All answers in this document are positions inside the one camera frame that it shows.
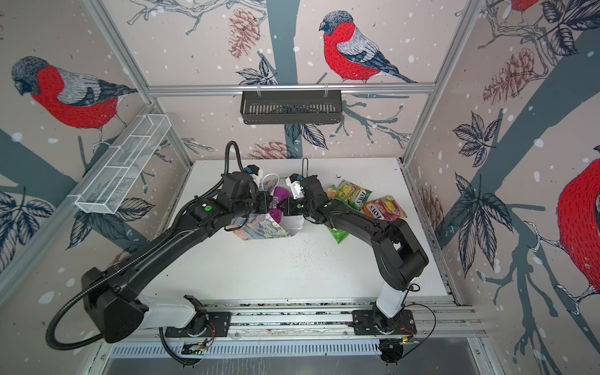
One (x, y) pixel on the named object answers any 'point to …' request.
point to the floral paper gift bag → (257, 226)
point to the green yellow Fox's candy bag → (353, 195)
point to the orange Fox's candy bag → (384, 208)
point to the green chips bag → (339, 236)
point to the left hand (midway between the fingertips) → (277, 193)
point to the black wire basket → (291, 107)
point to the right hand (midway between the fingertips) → (278, 203)
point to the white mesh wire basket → (143, 137)
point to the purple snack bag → (280, 194)
